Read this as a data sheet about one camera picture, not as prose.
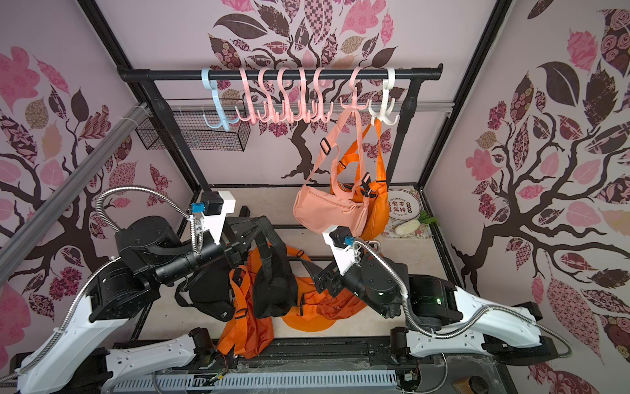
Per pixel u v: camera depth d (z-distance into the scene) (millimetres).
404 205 1115
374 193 650
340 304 794
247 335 727
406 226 1008
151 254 332
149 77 480
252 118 551
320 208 813
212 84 481
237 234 425
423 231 1033
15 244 502
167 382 697
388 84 484
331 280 435
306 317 776
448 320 374
